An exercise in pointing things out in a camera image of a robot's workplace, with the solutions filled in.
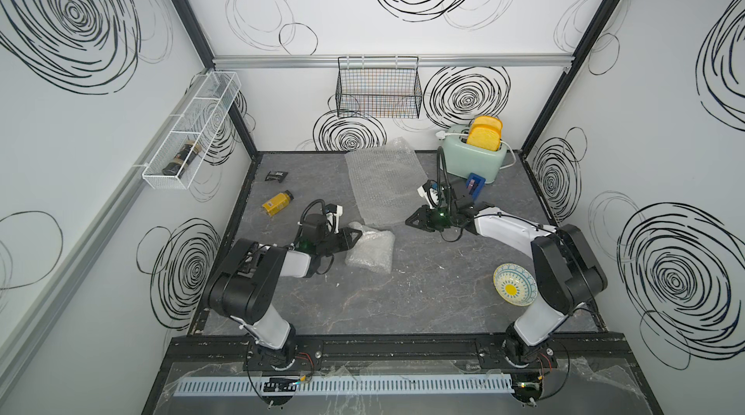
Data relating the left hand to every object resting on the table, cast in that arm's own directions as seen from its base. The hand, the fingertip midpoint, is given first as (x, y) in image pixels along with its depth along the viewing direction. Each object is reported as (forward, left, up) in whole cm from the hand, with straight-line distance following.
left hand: (360, 234), depth 91 cm
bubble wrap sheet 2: (+26, -9, -4) cm, 28 cm away
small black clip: (+26, +33, -3) cm, 43 cm away
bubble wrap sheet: (-7, -4, +3) cm, 9 cm away
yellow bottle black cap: (+11, +30, -1) cm, 32 cm away
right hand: (+1, -15, +6) cm, 16 cm away
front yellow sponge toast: (+30, -41, +16) cm, 54 cm away
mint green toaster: (+27, -35, +9) cm, 45 cm away
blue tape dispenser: (+20, -40, +3) cm, 44 cm away
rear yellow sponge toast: (+36, -44, +18) cm, 59 cm away
